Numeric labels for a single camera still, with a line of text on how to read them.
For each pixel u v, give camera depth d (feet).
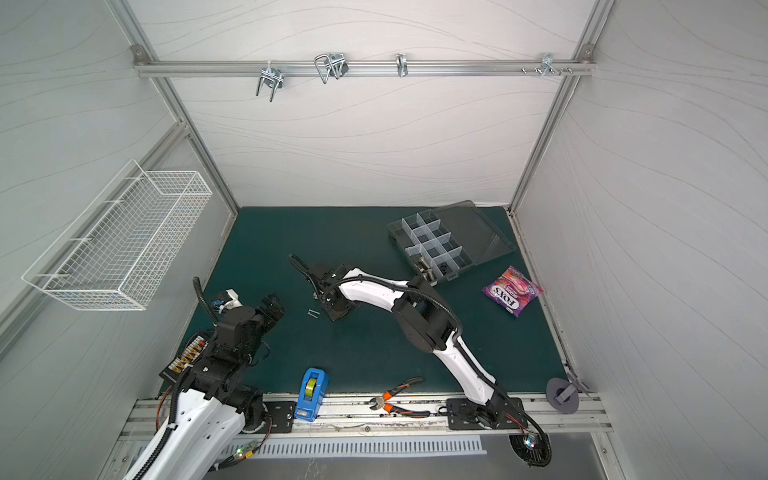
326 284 2.26
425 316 1.81
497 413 2.12
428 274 3.25
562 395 2.49
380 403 2.46
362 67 2.54
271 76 2.56
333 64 2.51
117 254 2.23
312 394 2.41
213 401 1.70
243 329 1.95
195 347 2.75
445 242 3.52
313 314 2.99
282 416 2.41
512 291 3.07
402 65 2.56
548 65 2.50
